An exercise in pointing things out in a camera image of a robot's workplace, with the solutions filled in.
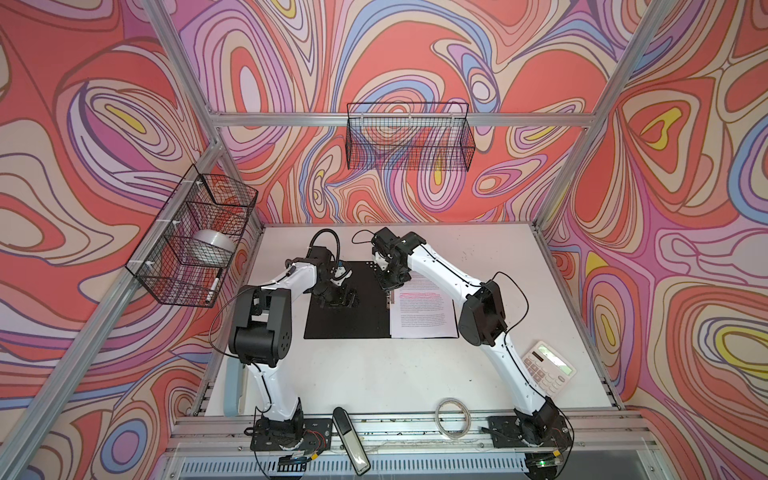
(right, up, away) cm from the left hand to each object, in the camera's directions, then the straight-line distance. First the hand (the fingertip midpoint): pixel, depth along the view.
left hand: (352, 301), depth 95 cm
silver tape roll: (-32, +19, -20) cm, 43 cm away
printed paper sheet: (+23, -3, +1) cm, 23 cm away
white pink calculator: (+56, -17, -13) cm, 60 cm away
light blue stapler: (-29, -19, -18) cm, 39 cm away
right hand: (+12, +3, -1) cm, 13 cm away
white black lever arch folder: (+6, -6, +1) cm, 8 cm away
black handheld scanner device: (+3, -29, -26) cm, 39 cm away
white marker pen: (-31, +7, -23) cm, 39 cm away
